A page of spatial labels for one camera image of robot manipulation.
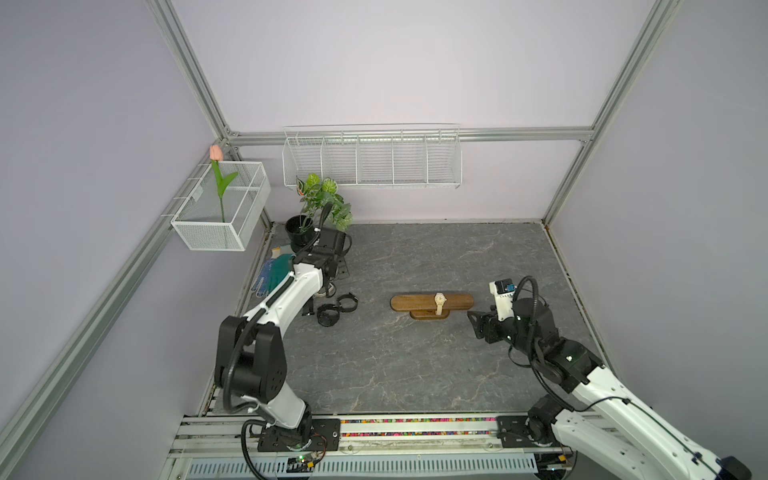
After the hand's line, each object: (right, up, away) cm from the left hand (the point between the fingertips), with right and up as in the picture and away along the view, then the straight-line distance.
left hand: (334, 271), depth 89 cm
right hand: (+41, -9, -12) cm, 43 cm away
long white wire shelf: (+12, +38, +10) cm, 41 cm away
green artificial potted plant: (-5, +22, -4) cm, 23 cm away
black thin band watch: (-8, -13, +5) cm, 16 cm away
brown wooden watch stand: (+27, -11, 0) cm, 29 cm away
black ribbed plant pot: (-13, +13, +9) cm, 21 cm away
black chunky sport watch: (-3, -14, +4) cm, 15 cm away
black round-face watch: (+3, -9, +10) cm, 14 cm away
